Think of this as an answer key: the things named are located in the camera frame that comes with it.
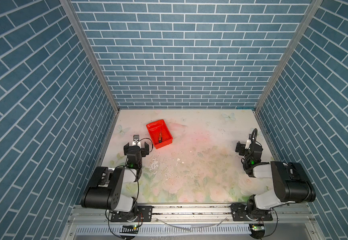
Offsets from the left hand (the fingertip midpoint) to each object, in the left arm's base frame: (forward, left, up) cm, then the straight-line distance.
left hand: (137, 142), depth 92 cm
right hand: (0, -69, +1) cm, 69 cm away
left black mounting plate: (-37, -7, -7) cm, 39 cm away
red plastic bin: (+17, -8, -8) cm, 20 cm away
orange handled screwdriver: (+8, -13, -6) cm, 16 cm away
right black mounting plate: (-39, -55, -6) cm, 68 cm away
